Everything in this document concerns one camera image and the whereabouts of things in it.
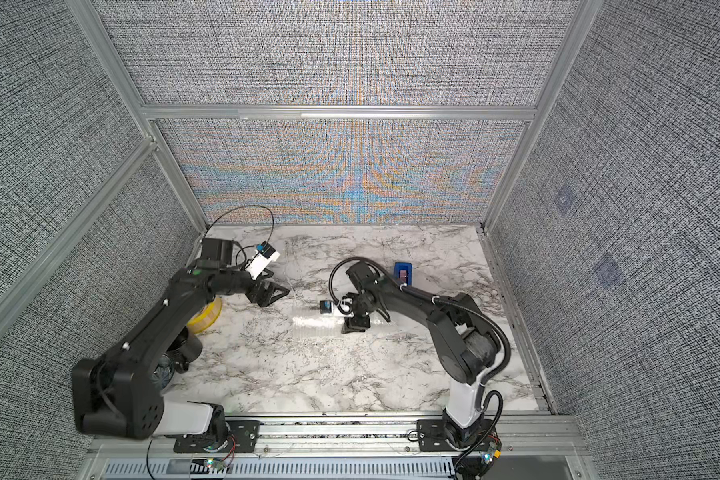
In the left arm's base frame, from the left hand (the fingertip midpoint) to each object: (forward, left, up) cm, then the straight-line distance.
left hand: (281, 278), depth 82 cm
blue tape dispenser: (+7, -36, -9) cm, 38 cm away
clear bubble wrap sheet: (-10, -7, -8) cm, 15 cm away
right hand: (-3, -17, -12) cm, 21 cm away
